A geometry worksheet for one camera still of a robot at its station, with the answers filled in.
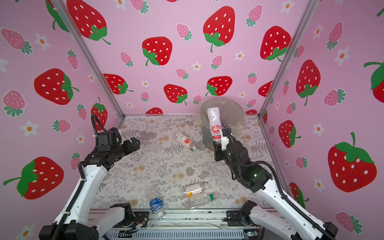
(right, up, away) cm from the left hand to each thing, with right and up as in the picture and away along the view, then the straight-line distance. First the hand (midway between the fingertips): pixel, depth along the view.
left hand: (132, 143), depth 79 cm
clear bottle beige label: (+33, -26, +5) cm, 43 cm away
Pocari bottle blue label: (+14, -30, -5) cm, 34 cm away
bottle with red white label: (+26, 0, +19) cm, 32 cm away
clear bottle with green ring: (+40, -30, +1) cm, 50 cm away
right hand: (+44, +2, -10) cm, 45 cm away
